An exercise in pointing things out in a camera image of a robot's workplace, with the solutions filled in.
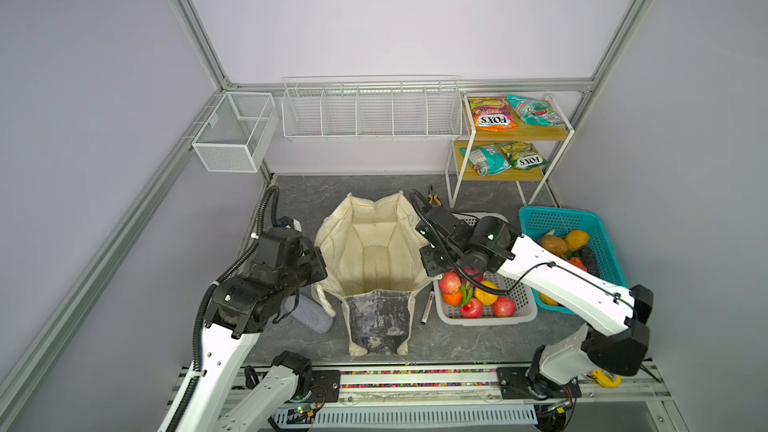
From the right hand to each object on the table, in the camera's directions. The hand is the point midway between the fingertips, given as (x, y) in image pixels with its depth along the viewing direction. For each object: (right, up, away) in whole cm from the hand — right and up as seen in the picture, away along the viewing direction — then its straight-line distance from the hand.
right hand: (429, 258), depth 71 cm
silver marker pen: (+1, -17, +15) cm, 22 cm away
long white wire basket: (-16, +46, +28) cm, 56 cm away
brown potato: (+42, 0, +21) cm, 47 cm away
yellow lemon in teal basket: (+49, +2, +22) cm, 54 cm away
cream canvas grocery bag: (-16, -3, +23) cm, 28 cm away
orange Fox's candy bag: (+20, +39, +15) cm, 47 cm away
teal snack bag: (+23, +28, +28) cm, 45 cm away
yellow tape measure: (+44, -31, +2) cm, 54 cm away
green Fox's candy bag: (+35, +30, +30) cm, 55 cm away
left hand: (-25, 0, -4) cm, 25 cm away
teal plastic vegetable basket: (+40, +8, +28) cm, 49 cm away
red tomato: (+49, -5, +20) cm, 53 cm away
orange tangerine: (+8, -14, +11) cm, 19 cm away
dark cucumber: (+52, -4, +19) cm, 55 cm away
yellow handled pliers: (+6, +16, +41) cm, 44 cm away
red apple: (+22, -15, +9) cm, 28 cm away
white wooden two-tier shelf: (+50, +36, +39) cm, 73 cm away
